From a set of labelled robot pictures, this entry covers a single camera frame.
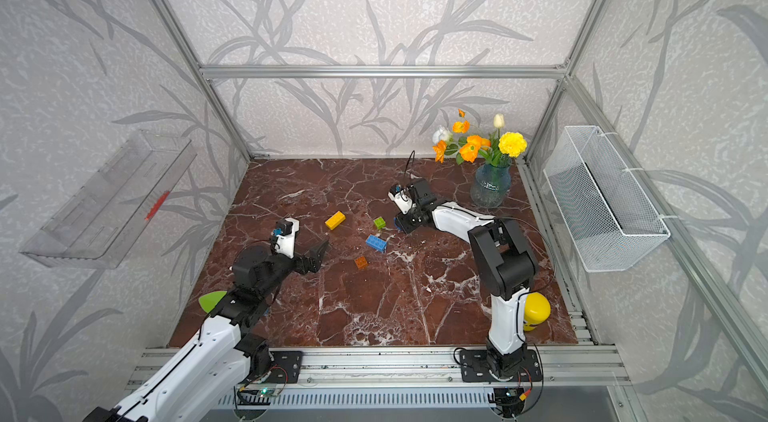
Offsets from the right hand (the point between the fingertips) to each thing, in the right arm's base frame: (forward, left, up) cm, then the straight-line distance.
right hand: (402, 216), depth 98 cm
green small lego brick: (-1, +7, -3) cm, 8 cm away
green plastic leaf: (-26, +55, -4) cm, 61 cm away
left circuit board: (-48, +35, -5) cm, 60 cm away
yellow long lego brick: (+1, +23, -3) cm, 23 cm away
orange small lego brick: (-15, +13, -3) cm, 20 cm away
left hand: (-14, +24, +12) cm, 30 cm away
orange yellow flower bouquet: (+16, -19, +19) cm, 31 cm away
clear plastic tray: (-18, +67, +26) cm, 74 cm away
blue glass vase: (+8, -30, +6) cm, 31 cm away
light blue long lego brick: (-8, +8, -3) cm, 12 cm away
